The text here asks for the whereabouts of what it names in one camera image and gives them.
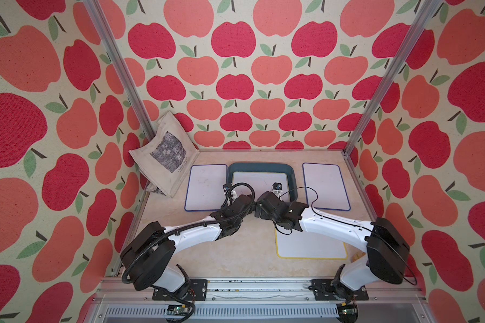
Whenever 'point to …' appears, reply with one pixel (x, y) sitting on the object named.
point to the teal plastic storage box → (265, 167)
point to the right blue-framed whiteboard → (327, 180)
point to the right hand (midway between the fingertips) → (266, 211)
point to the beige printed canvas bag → (165, 162)
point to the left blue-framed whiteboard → (205, 190)
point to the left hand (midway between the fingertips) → (248, 204)
